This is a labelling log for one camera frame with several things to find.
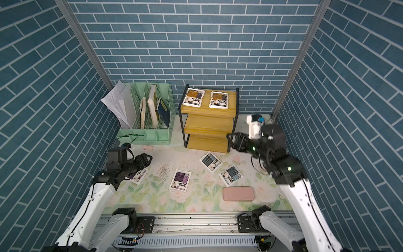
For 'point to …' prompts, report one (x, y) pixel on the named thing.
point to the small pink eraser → (146, 148)
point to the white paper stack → (120, 101)
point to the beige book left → (142, 111)
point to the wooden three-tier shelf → (206, 128)
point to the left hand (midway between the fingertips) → (151, 158)
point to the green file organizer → (149, 136)
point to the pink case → (240, 193)
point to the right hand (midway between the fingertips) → (232, 136)
